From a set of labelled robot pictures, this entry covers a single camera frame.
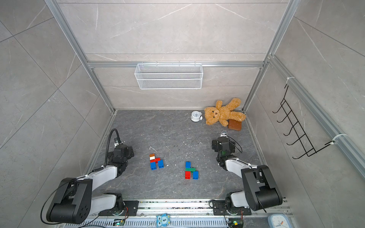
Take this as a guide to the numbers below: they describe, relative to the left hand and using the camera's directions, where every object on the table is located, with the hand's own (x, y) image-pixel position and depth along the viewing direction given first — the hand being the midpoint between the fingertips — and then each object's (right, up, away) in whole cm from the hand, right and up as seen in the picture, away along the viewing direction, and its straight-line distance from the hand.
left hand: (122, 148), depth 90 cm
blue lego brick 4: (+47, -15, -8) cm, 50 cm away
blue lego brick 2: (+20, -11, -2) cm, 23 cm away
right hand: (+67, +5, +2) cm, 68 cm away
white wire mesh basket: (+29, +50, +10) cm, 59 cm away
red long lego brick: (+23, -7, -3) cm, 24 cm away
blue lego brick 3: (+43, -11, -1) cm, 44 cm away
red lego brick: (+42, -15, -7) cm, 45 cm away
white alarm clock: (+50, +21, +20) cm, 58 cm away
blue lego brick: (+25, -10, -2) cm, 27 cm away
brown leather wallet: (+79, +15, +17) cm, 82 cm away
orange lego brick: (+19, -5, +2) cm, 20 cm away
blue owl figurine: (+30, -32, -22) cm, 49 cm away
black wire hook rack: (+95, +8, -27) cm, 99 cm away
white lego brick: (+19, -6, -2) cm, 20 cm away
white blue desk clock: (+87, -32, -22) cm, 95 cm away
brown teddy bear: (+70, +23, +17) cm, 75 cm away
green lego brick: (+44, -12, -5) cm, 46 cm away
